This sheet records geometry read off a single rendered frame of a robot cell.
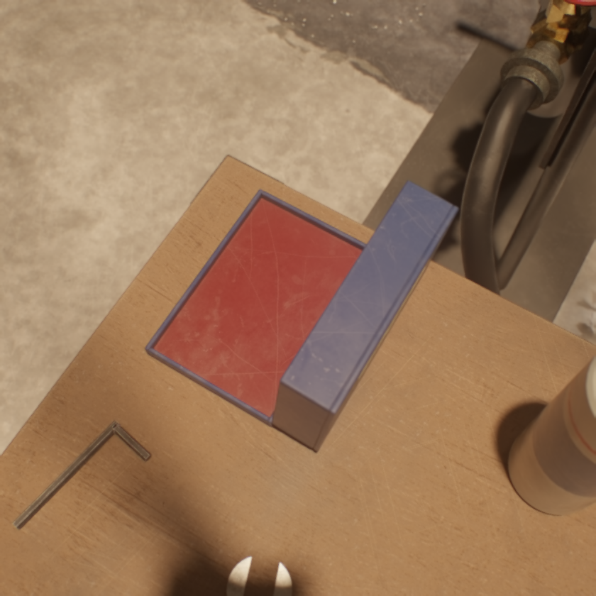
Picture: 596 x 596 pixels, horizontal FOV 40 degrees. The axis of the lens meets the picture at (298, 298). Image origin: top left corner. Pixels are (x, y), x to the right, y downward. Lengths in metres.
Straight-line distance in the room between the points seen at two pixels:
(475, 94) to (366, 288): 0.87
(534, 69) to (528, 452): 0.38
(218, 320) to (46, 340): 0.58
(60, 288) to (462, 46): 0.74
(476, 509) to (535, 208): 0.48
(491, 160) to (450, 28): 0.70
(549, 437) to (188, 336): 0.27
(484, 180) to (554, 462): 0.32
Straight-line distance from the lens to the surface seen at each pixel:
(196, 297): 0.63
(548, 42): 0.84
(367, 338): 0.49
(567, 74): 0.98
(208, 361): 0.61
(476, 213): 0.76
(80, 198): 1.26
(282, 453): 0.59
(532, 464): 0.55
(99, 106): 1.35
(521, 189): 1.26
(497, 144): 0.76
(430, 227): 0.53
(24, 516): 0.60
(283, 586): 0.57
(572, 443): 0.48
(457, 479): 0.60
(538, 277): 1.20
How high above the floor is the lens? 1.04
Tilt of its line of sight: 66 degrees down
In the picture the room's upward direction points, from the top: straight up
